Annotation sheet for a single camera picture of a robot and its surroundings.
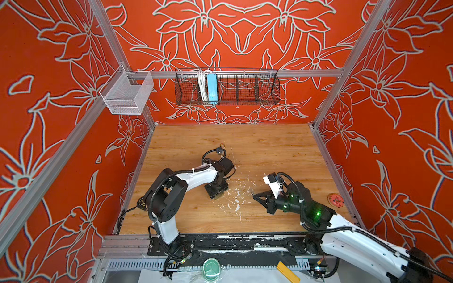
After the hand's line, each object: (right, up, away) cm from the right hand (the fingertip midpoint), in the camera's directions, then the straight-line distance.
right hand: (252, 198), depth 72 cm
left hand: (-13, -2, +17) cm, 21 cm away
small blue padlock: (-13, +21, +36) cm, 43 cm away
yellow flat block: (+13, -28, -4) cm, 31 cm away
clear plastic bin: (-64, +50, +21) cm, 84 cm away
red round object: (+42, -5, +12) cm, 44 cm away
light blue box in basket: (-18, +51, +18) cm, 57 cm away
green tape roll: (-17, -27, -4) cm, 32 cm away
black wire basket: (-10, +55, +25) cm, 61 cm away
